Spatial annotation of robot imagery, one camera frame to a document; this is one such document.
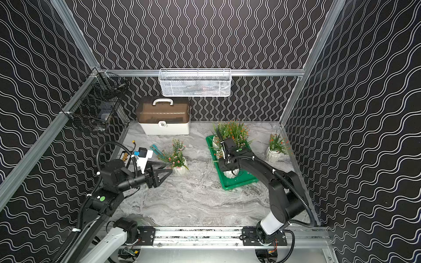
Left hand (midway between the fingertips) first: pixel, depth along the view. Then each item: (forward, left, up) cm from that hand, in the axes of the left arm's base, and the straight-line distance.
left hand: (167, 166), depth 66 cm
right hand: (+14, -25, -20) cm, 35 cm away
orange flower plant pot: (+35, -31, -13) cm, 49 cm away
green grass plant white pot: (+34, -21, -14) cm, 43 cm away
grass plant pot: (+28, -55, -18) cm, 64 cm away
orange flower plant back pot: (+11, -22, -10) cm, 27 cm away
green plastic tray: (+10, -35, -27) cm, 45 cm away
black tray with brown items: (+20, +36, -27) cm, 49 cm away
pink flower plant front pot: (+27, -34, -14) cm, 45 cm away
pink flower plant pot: (+12, +1, -14) cm, 19 cm away
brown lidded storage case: (+52, +19, -21) cm, 59 cm away
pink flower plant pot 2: (+4, -27, -10) cm, 29 cm away
